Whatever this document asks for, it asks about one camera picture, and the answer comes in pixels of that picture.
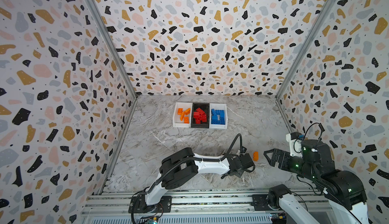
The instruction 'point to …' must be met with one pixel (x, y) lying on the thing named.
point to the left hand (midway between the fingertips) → (242, 166)
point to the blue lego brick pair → (221, 113)
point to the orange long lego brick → (186, 120)
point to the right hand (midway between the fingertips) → (272, 152)
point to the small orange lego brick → (180, 111)
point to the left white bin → (177, 120)
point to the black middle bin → (205, 107)
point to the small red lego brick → (196, 114)
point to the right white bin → (218, 106)
